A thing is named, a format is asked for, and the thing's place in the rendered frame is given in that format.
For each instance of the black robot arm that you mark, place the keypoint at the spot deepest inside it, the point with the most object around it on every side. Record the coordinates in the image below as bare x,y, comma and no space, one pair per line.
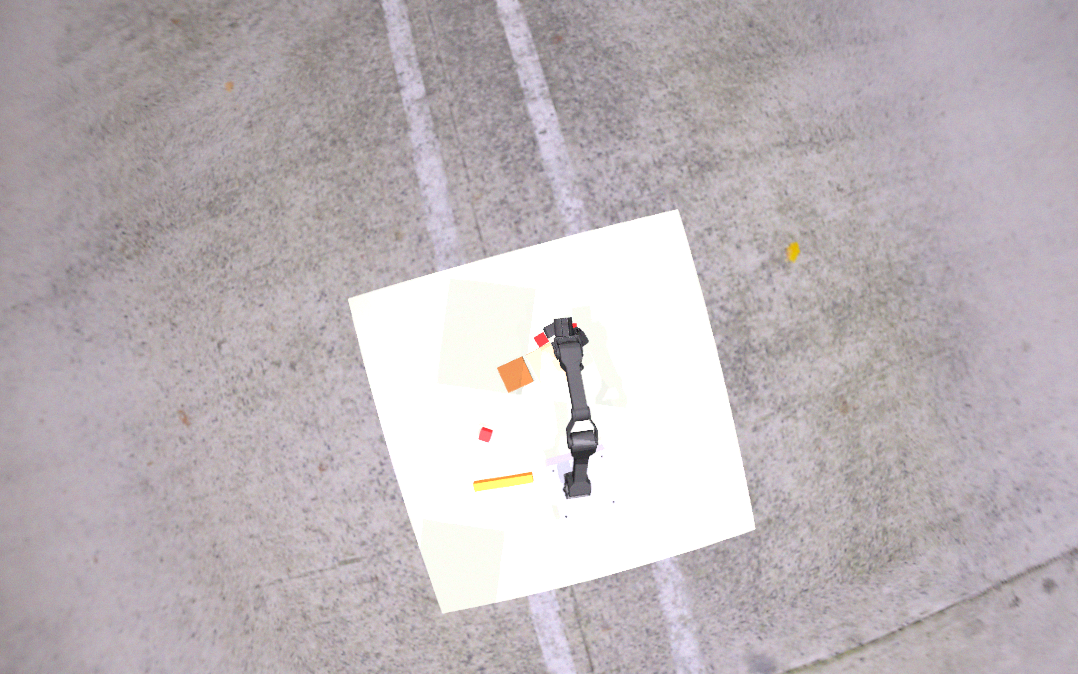
582,444

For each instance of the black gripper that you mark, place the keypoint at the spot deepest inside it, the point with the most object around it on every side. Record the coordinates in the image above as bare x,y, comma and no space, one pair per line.
549,332

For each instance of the orange square block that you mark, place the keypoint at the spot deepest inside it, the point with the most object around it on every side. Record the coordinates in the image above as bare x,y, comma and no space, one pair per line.
515,374

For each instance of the orange flat board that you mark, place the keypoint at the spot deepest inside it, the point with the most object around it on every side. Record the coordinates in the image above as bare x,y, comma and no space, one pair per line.
502,482

